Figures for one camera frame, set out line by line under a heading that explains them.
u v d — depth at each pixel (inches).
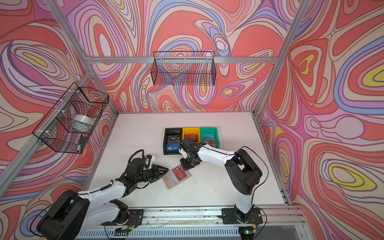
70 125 28.1
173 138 40.0
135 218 28.5
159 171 30.3
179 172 34.7
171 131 39.2
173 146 38.8
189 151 27.2
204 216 29.5
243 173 18.6
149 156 31.9
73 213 16.6
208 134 40.3
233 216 28.9
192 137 40.6
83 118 28.9
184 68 37.5
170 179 33.8
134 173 26.5
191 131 39.7
